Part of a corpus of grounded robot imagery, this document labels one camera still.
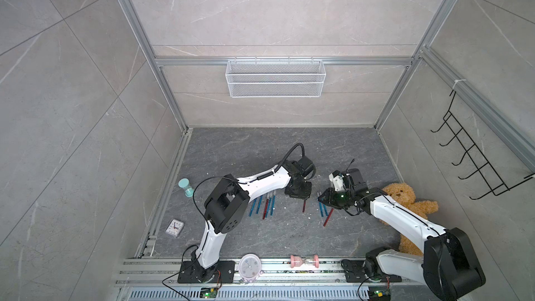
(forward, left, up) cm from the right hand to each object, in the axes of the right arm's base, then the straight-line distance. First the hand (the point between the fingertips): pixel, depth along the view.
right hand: (322, 199), depth 85 cm
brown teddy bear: (0, -33, +3) cm, 33 cm away
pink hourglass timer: (-22, +12, -3) cm, 26 cm away
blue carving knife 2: (-2, 0, -6) cm, 6 cm away
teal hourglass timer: (+7, +59, +3) cm, 59 cm away
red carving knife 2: (-3, +8, -1) cm, 9 cm away
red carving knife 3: (0, +24, -6) cm, 25 cm away
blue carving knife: (-2, -2, -6) cm, 7 cm away
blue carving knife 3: (0, +30, -7) cm, 31 cm away
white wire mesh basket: (+53, +20, +24) cm, 61 cm away
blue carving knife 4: (+1, +27, -6) cm, 28 cm away
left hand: (+2, +5, 0) cm, 5 cm away
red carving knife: (-5, -3, -6) cm, 9 cm away
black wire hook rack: (+3, -46, +26) cm, 53 cm away
